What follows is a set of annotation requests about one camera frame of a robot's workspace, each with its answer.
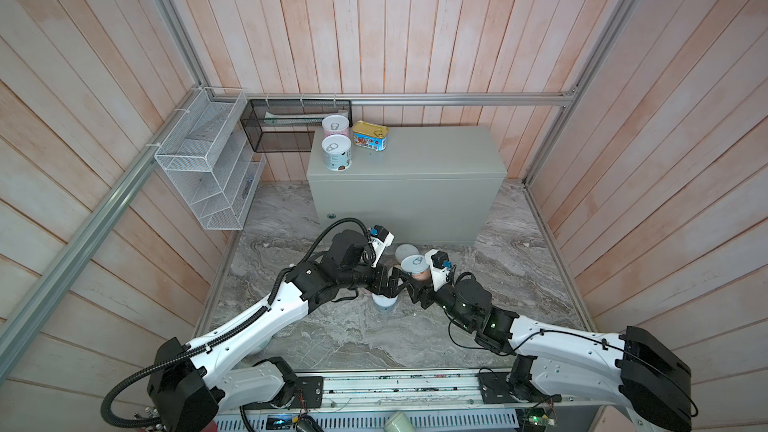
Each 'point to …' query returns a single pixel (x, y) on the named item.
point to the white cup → (400, 423)
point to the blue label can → (385, 303)
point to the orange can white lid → (405, 250)
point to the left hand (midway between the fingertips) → (396, 281)
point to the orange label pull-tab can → (418, 266)
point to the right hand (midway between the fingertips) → (411, 268)
